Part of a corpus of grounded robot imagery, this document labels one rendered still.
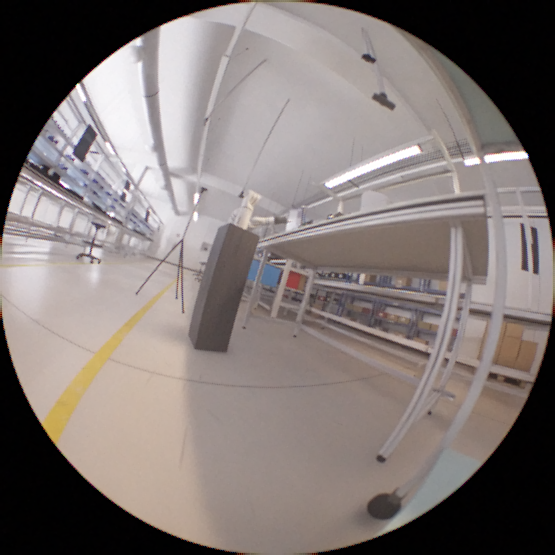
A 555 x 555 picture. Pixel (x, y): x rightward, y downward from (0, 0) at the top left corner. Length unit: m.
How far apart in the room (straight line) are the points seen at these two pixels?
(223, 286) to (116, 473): 1.10
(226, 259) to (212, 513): 1.19
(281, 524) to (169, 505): 0.26
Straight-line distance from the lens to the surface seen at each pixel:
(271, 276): 3.23
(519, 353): 4.00
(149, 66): 3.96
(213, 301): 1.19
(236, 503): 0.58
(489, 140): 0.69
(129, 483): 0.59
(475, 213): 0.71
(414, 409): 0.76
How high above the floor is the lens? 0.54
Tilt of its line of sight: 3 degrees up
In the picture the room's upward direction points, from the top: 17 degrees clockwise
